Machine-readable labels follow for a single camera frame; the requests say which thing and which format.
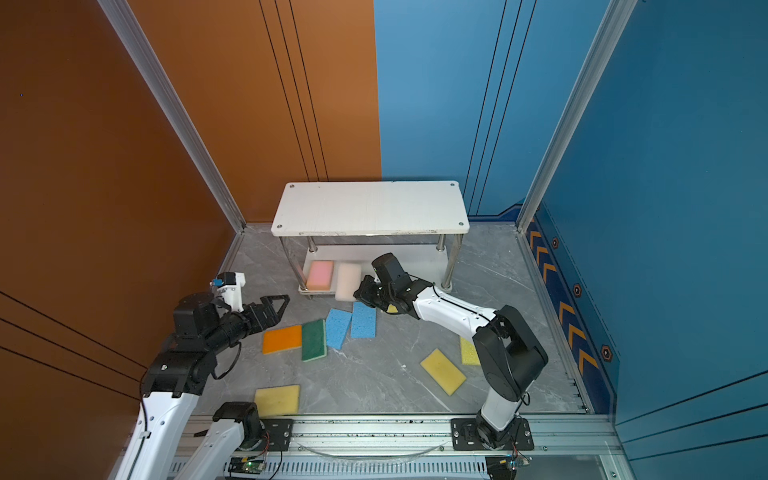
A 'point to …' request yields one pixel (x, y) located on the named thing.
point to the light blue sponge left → (337, 323)
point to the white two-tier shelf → (423, 221)
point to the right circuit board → (501, 467)
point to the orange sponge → (282, 339)
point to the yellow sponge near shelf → (392, 309)
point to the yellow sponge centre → (446, 374)
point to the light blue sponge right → (363, 321)
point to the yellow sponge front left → (277, 400)
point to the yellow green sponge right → (469, 355)
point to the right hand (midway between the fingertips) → (349, 294)
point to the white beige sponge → (348, 281)
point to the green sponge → (313, 340)
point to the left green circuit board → (244, 465)
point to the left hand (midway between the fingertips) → (277, 299)
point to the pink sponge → (320, 275)
